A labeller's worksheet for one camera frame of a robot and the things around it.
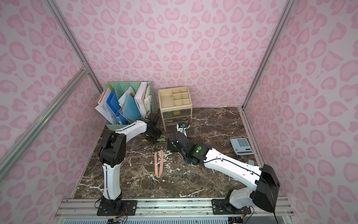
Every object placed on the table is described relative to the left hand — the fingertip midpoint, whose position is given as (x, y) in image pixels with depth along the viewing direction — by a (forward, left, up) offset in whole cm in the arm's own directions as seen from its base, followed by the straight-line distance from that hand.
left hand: (161, 135), depth 101 cm
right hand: (-16, -10, +20) cm, 28 cm away
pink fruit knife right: (-20, -2, -1) cm, 20 cm away
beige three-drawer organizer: (+6, -11, +23) cm, 26 cm away
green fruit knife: (-3, 0, -1) cm, 3 cm away
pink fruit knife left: (-21, +1, -1) cm, 21 cm away
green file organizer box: (+29, +29, +20) cm, 46 cm away
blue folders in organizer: (+10, +20, +15) cm, 27 cm away
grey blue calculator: (-9, -55, 0) cm, 56 cm away
